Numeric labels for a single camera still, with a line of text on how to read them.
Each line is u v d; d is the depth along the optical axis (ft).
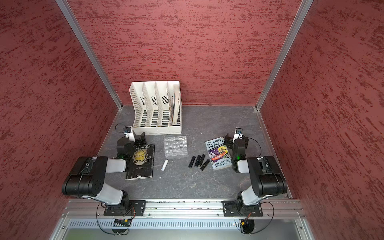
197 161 2.94
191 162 2.94
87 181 1.47
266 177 1.50
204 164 2.89
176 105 3.02
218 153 3.02
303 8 2.33
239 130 2.60
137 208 2.40
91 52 2.91
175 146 3.12
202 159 2.97
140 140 2.78
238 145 2.34
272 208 2.24
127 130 2.55
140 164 2.87
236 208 2.40
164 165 2.87
